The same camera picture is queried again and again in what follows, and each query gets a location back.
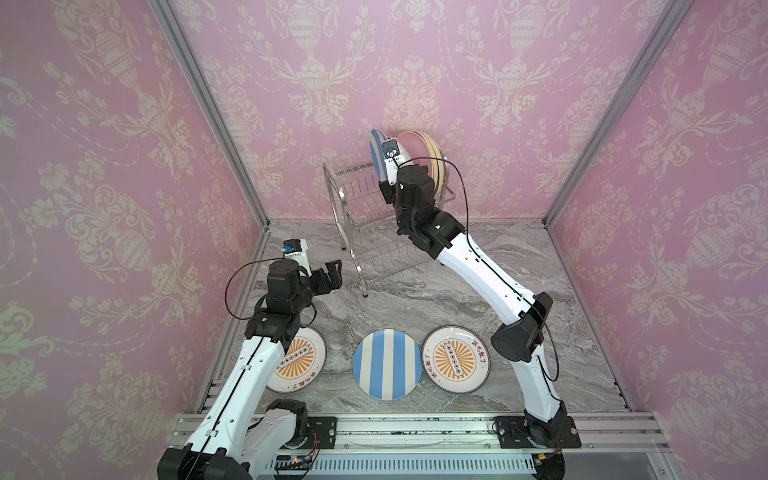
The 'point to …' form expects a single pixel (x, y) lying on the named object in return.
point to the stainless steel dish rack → (368, 223)
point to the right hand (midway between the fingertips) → (404, 161)
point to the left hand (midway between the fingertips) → (328, 265)
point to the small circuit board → (292, 462)
